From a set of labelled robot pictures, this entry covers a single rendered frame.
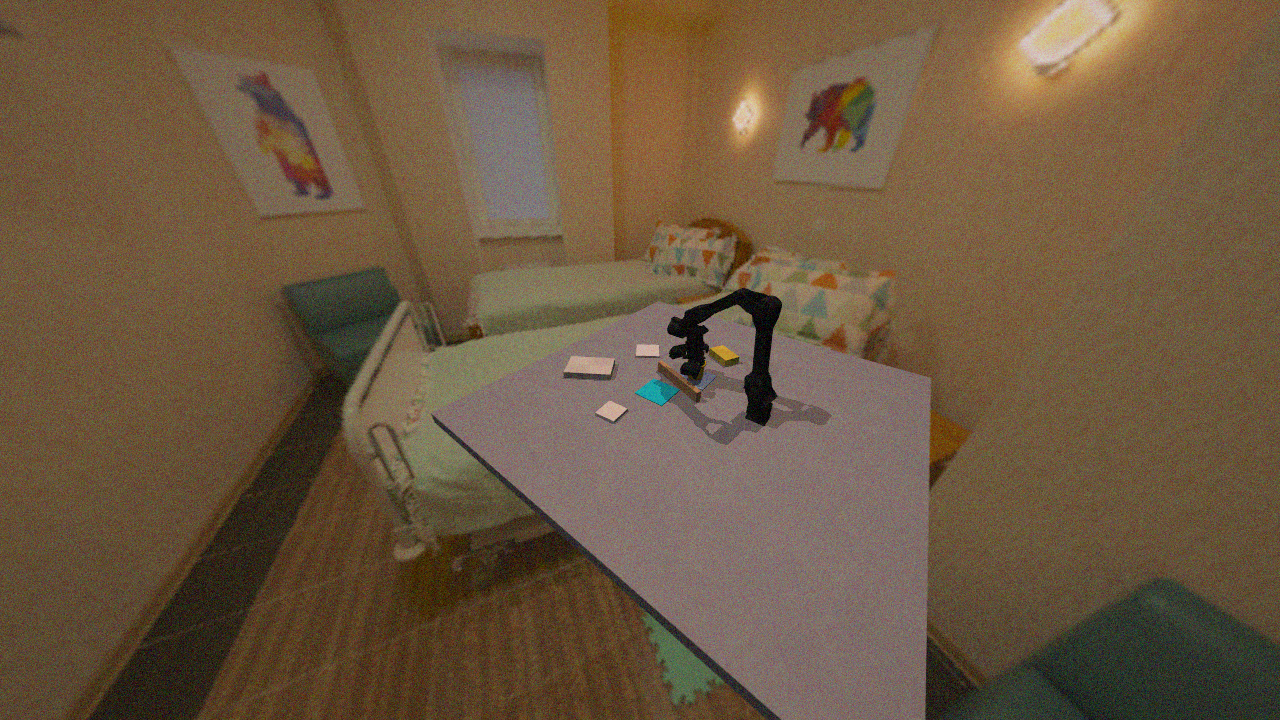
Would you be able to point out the brown wooden plank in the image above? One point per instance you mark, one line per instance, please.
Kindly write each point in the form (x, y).
(684, 385)

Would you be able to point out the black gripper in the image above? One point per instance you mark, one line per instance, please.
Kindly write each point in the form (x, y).
(695, 355)

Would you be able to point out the yellow rectangular block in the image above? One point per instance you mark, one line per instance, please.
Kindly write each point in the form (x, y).
(723, 355)

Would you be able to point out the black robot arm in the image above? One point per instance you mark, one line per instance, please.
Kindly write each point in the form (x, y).
(765, 311)

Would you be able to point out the beige flat rectangular block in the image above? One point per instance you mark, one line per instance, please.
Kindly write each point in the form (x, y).
(589, 368)

